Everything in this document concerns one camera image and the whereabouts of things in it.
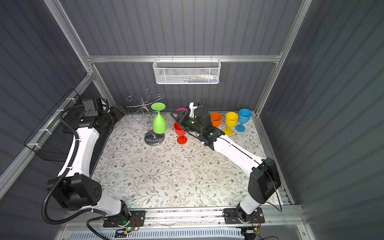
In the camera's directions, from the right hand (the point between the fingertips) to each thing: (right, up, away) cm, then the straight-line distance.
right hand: (172, 117), depth 72 cm
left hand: (-28, +3, +7) cm, 29 cm away
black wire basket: (-53, -11, -6) cm, 55 cm away
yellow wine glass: (+35, -1, +24) cm, 42 cm away
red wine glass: (+2, -14, +31) cm, 34 cm away
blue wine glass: (+44, +2, +25) cm, 51 cm away
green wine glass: (-9, -2, +11) cm, 14 cm away
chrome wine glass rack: (-17, +4, +11) cm, 21 cm away
